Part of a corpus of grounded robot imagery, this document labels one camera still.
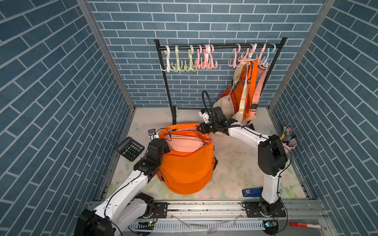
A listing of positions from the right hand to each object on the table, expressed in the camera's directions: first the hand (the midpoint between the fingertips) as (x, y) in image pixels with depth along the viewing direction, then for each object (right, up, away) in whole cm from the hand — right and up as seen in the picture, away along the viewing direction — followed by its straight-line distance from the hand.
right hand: (198, 129), depth 90 cm
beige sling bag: (+21, +18, +16) cm, 32 cm away
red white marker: (+52, -45, -21) cm, 72 cm away
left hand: (-18, -5, -8) cm, 20 cm away
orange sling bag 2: (+24, +25, -3) cm, 34 cm away
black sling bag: (+11, -20, -2) cm, 23 cm away
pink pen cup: (+55, -7, -3) cm, 55 cm away
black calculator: (-44, -13, +4) cm, 46 cm away
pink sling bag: (-8, -8, -4) cm, 12 cm away
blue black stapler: (+29, -33, -14) cm, 46 cm away
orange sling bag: (-6, -22, -18) cm, 29 cm away
